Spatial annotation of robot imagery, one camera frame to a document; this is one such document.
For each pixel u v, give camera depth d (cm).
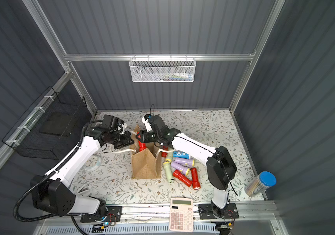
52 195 40
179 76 92
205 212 73
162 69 124
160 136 63
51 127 74
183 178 83
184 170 86
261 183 66
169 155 91
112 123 64
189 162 89
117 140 68
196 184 81
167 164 88
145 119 74
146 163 82
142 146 77
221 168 46
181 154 92
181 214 72
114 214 72
